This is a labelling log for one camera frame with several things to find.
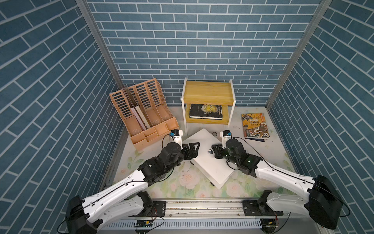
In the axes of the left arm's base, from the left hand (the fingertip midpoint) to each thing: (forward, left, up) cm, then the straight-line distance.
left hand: (199, 146), depth 70 cm
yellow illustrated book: (+31, -44, -22) cm, 58 cm away
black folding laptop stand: (-6, -6, -10) cm, 14 cm away
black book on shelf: (+30, -4, -6) cm, 30 cm away
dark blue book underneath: (+18, -41, -22) cm, 50 cm away
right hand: (+5, -8, -10) cm, 14 cm away
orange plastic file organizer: (+43, +40, -20) cm, 62 cm away
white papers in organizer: (+22, +35, -9) cm, 42 cm away
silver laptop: (+11, -5, -11) cm, 16 cm away
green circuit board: (-28, +27, -28) cm, 48 cm away
